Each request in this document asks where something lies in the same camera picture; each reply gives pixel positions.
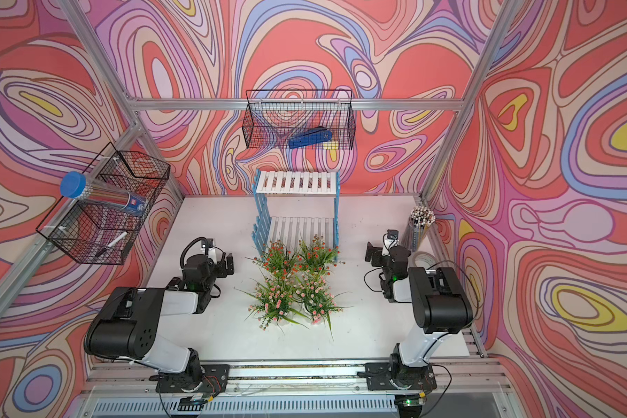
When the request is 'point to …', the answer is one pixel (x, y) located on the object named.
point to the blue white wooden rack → (292, 206)
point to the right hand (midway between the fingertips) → (381, 248)
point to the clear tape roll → (423, 259)
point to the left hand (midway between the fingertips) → (220, 254)
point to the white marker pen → (112, 243)
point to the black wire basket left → (101, 226)
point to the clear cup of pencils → (421, 220)
